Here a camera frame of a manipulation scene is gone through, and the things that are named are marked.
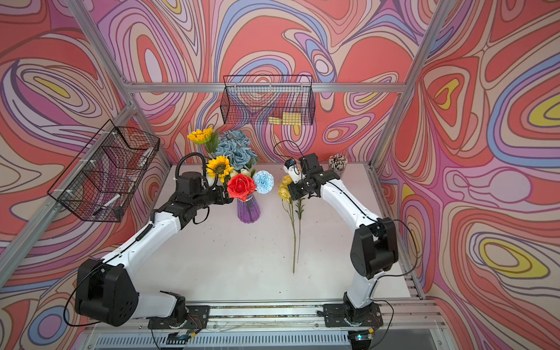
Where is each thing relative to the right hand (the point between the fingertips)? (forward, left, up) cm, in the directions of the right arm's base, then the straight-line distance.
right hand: (293, 194), depth 88 cm
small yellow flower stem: (0, -3, -14) cm, 15 cm away
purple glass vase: (-3, +19, -7) cm, 21 cm away
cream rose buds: (-1, +17, +15) cm, 23 cm away
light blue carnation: (-8, +10, +18) cm, 22 cm away
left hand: (-1, +23, +6) cm, 24 cm away
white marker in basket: (-8, +63, +11) cm, 64 cm away
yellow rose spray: (0, +3, +3) cm, 4 cm away
